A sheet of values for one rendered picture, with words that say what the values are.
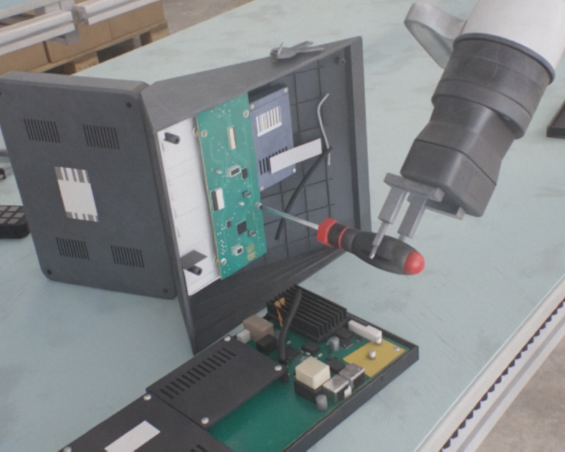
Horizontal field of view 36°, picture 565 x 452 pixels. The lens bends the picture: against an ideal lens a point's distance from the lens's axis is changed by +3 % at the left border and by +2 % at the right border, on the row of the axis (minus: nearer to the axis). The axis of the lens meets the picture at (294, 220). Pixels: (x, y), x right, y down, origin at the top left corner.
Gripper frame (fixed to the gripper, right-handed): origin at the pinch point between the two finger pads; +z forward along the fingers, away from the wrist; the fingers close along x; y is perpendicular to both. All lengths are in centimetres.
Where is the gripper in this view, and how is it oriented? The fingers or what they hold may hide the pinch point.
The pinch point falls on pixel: (379, 262)
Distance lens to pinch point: 67.2
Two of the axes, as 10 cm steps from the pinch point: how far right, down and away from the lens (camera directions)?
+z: -4.2, 9.0, -1.0
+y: 7.3, 2.7, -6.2
